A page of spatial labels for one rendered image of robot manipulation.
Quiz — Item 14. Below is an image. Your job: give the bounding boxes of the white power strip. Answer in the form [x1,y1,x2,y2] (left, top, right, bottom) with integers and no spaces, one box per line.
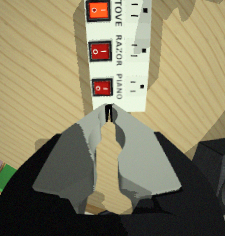
[84,0,152,112]

